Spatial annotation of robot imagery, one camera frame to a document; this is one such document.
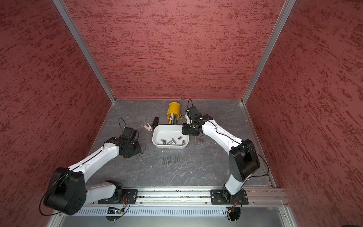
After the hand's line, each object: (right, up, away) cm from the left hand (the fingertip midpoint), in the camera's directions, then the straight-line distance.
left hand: (137, 153), depth 86 cm
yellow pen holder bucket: (+22, +29, +21) cm, 42 cm away
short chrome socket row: (+40, +6, +10) cm, 42 cm away
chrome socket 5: (+37, +7, +11) cm, 40 cm away
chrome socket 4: (+16, -5, +1) cm, 17 cm away
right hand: (+29, +12, 0) cm, 32 cm away
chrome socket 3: (+19, -5, +1) cm, 19 cm away
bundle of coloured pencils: (+20, +20, +20) cm, 35 cm away
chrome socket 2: (+23, -4, +1) cm, 24 cm away
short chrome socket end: (+42, +6, +9) cm, 43 cm away
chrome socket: (+26, -3, +1) cm, 26 cm away
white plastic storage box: (+19, +9, +12) cm, 24 cm away
